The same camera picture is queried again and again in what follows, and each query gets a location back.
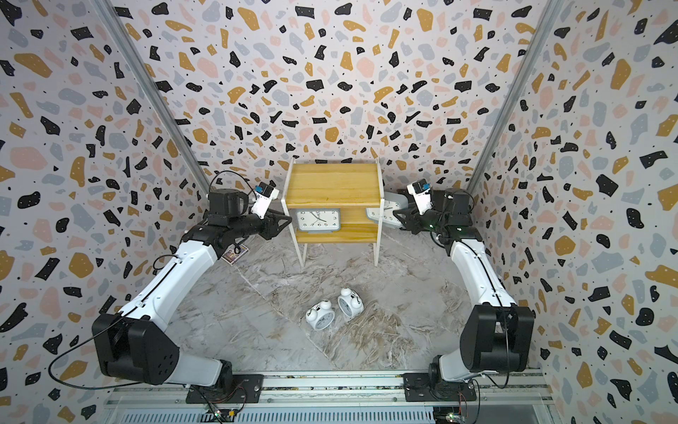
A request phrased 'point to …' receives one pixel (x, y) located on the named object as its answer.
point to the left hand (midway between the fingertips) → (286, 215)
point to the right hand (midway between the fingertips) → (401, 209)
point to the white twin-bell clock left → (321, 315)
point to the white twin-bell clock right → (350, 303)
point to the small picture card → (234, 253)
